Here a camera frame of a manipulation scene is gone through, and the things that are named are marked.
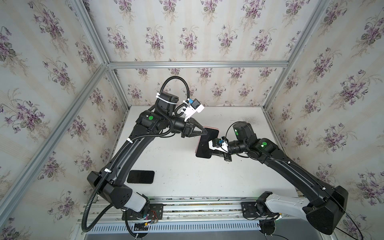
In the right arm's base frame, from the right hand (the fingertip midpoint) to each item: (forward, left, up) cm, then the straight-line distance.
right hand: (207, 150), depth 68 cm
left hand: (+2, +1, +13) cm, 13 cm away
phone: (-4, +3, +8) cm, 9 cm away
